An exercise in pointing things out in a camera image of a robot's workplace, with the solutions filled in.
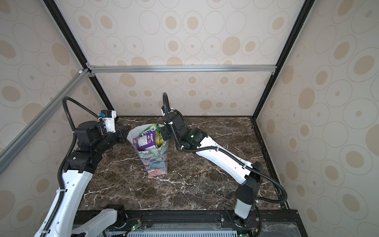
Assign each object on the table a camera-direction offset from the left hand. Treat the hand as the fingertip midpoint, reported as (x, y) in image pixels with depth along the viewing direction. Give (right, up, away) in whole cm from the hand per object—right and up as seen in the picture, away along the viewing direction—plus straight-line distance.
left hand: (132, 125), depth 66 cm
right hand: (+14, 0, +5) cm, 15 cm away
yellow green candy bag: (+8, -7, +15) cm, 19 cm away
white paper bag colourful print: (+7, -18, +12) cm, 23 cm away
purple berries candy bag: (+3, -8, +10) cm, 13 cm away
